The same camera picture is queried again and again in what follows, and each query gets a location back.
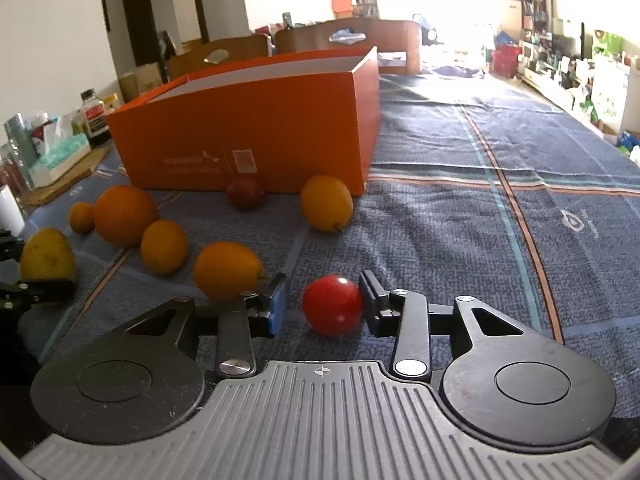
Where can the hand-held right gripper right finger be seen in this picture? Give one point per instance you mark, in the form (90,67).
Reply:
(368,300)

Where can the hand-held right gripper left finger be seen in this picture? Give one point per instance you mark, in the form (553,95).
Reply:
(277,305)

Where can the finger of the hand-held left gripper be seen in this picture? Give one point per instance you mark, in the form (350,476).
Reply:
(40,291)
(10,247)

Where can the yellow lemon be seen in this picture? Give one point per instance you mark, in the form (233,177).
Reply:
(47,257)

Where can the red tomato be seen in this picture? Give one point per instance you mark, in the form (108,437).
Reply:
(330,307)

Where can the small tangerine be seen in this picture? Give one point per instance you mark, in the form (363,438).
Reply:
(81,217)

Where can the orange cardboard box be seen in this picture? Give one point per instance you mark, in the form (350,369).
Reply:
(280,125)

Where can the white cylindrical container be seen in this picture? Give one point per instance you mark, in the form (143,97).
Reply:
(10,210)

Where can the wooden cutting board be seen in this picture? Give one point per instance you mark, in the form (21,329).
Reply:
(75,177)

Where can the blue patterned tablecloth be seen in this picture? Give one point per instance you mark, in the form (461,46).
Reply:
(450,240)

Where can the yellow orange citrus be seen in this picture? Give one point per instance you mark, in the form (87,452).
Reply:
(326,202)

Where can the teal white tissue pack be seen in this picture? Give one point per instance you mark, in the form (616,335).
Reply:
(62,155)

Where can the silver teal pouch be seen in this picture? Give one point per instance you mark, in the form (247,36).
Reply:
(20,137)

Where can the large orange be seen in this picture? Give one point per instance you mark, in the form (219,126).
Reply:
(125,215)

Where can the dark red plum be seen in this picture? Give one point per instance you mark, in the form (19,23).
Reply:
(245,192)

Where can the dark bottle with red label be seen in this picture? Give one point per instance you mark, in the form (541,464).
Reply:
(94,120)

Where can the brown cardboard boxes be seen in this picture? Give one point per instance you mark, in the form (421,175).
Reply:
(145,80)

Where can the brown wooden chair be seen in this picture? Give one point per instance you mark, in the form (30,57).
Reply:
(390,40)
(235,52)

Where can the red basket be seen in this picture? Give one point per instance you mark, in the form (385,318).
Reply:
(506,60)

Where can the white floor air conditioner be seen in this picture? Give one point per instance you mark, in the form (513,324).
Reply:
(511,10)

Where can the tall dark bookshelf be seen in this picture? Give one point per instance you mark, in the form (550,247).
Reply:
(534,10)

